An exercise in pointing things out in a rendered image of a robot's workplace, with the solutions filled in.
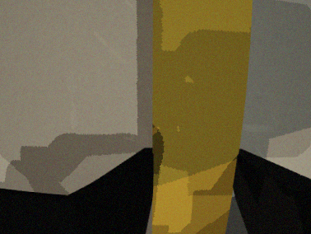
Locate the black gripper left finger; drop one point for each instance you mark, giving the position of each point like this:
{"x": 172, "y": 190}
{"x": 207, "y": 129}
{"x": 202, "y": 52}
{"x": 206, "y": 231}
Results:
{"x": 119, "y": 202}

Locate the yellow bar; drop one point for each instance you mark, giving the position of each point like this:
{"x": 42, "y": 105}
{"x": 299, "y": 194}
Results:
{"x": 200, "y": 73}

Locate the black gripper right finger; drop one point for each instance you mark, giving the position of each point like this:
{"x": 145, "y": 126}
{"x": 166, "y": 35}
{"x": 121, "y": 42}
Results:
{"x": 271, "y": 199}

